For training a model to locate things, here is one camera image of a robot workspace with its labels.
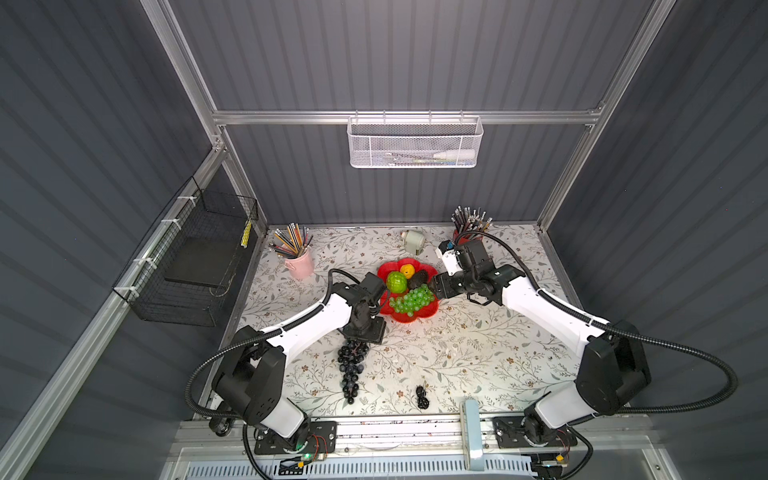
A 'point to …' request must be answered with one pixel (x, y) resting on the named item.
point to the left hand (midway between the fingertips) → (374, 338)
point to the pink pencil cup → (301, 267)
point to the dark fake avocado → (417, 279)
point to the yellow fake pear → (408, 270)
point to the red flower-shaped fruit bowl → (417, 314)
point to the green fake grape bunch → (413, 300)
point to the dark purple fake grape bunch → (349, 354)
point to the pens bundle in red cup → (467, 220)
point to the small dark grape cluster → (423, 402)
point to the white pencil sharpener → (413, 241)
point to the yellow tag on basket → (246, 233)
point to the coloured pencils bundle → (294, 243)
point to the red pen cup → (461, 240)
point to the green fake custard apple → (396, 282)
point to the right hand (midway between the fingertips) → (441, 283)
